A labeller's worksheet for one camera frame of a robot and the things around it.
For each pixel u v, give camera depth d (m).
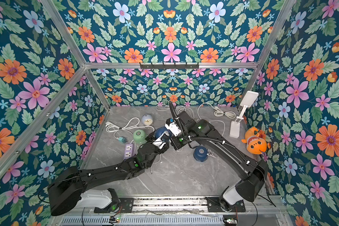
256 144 0.88
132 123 1.08
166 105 1.20
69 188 0.41
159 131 0.72
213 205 0.73
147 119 1.02
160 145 0.66
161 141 0.65
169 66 0.92
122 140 0.96
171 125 0.64
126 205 0.74
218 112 1.15
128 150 0.91
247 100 0.85
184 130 0.53
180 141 0.61
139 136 0.91
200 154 0.82
